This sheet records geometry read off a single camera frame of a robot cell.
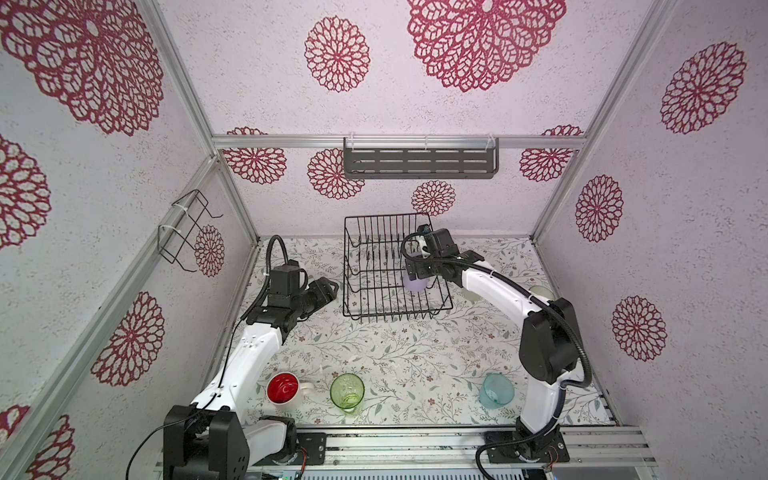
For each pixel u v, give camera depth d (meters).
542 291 0.97
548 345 0.49
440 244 0.70
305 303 0.70
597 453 0.74
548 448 0.69
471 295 0.62
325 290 0.74
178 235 0.75
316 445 0.75
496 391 0.82
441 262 0.70
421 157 0.97
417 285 1.01
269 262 0.62
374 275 1.06
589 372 0.43
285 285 0.62
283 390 0.81
